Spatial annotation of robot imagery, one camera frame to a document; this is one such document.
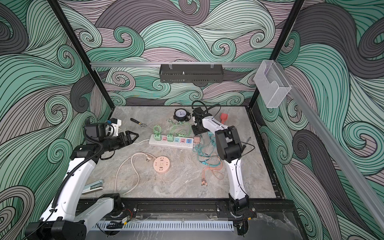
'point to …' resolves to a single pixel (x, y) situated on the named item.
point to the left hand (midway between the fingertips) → (134, 135)
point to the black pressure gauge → (181, 115)
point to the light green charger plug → (157, 129)
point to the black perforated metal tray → (191, 73)
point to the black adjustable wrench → (141, 124)
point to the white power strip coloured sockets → (178, 142)
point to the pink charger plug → (197, 139)
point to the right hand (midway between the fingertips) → (198, 130)
